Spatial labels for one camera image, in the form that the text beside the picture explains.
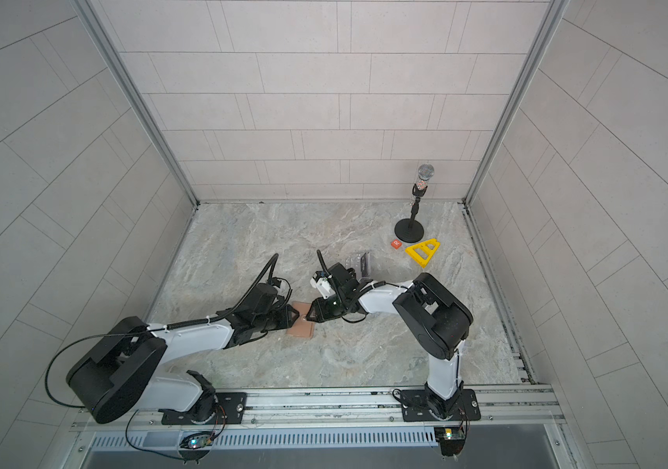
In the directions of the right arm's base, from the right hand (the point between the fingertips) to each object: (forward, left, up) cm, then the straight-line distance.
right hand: (311, 320), depth 87 cm
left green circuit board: (-28, +24, +4) cm, 37 cm away
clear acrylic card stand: (+14, -18, +7) cm, 24 cm away
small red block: (+25, -30, +2) cm, 39 cm away
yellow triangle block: (+23, -41, +1) cm, 47 cm away
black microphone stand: (+32, -36, +1) cm, 48 cm away
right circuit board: (-31, -34, -2) cm, 46 cm away
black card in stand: (+16, -17, +6) cm, 24 cm away
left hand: (+2, +1, 0) cm, 2 cm away
